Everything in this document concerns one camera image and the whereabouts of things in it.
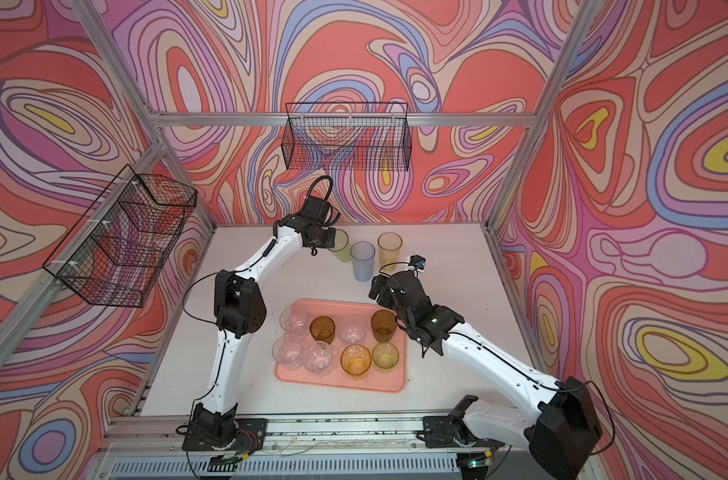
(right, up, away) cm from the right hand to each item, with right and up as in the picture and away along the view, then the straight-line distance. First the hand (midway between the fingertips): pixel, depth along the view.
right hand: (386, 290), depth 80 cm
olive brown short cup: (0, -11, +8) cm, 14 cm away
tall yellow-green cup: (-14, +12, +16) cm, 24 cm away
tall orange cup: (+2, +13, +16) cm, 21 cm away
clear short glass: (-28, -18, +5) cm, 34 cm away
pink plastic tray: (-13, -17, +8) cm, 23 cm away
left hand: (-17, +16, +20) cm, 31 cm away
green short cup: (0, -19, +5) cm, 20 cm away
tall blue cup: (-7, +10, +19) cm, 22 cm away
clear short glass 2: (-28, -10, +9) cm, 31 cm away
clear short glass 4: (-20, -20, +5) cm, 28 cm away
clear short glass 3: (-10, -14, +10) cm, 20 cm away
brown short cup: (-19, -13, +10) cm, 25 cm away
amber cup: (-8, -20, +4) cm, 22 cm away
